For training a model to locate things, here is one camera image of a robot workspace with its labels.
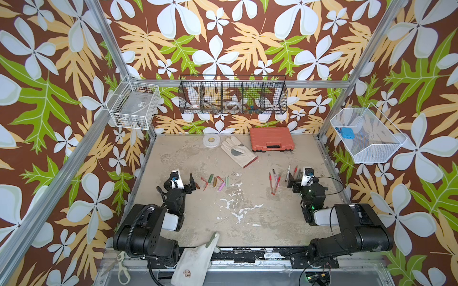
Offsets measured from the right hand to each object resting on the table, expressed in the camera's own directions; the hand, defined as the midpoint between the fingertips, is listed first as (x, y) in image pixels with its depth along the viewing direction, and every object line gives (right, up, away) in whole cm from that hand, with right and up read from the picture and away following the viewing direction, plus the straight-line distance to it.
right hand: (298, 173), depth 90 cm
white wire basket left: (-83, +34, -4) cm, 90 cm away
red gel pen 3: (+3, 0, +12) cm, 13 cm away
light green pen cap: (-37, -6, +8) cm, 38 cm away
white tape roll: (-48, +18, +26) cm, 57 cm away
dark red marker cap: (-53, -8, +6) cm, 54 cm away
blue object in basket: (+23, +20, -4) cm, 31 cm away
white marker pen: (-2, -1, +11) cm, 11 cm away
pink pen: (-9, -2, +11) cm, 15 cm away
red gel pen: (-12, -4, +10) cm, 16 cm away
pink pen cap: (-40, -8, +6) cm, 41 cm away
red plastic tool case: (-6, +20, +25) cm, 33 cm away
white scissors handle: (-78, -39, -20) cm, 90 cm away
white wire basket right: (+29, +17, -13) cm, 36 cm away
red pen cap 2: (-49, -8, +6) cm, 50 cm away
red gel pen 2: (-8, -5, +8) cm, 12 cm away
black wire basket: (-34, +43, +7) cm, 55 cm away
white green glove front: (-50, -34, -20) cm, 64 cm away
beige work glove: (-31, +11, +20) cm, 38 cm away
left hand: (-60, 0, -2) cm, 60 cm away
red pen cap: (-51, -4, +9) cm, 52 cm away
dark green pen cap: (-46, -4, +8) cm, 47 cm away
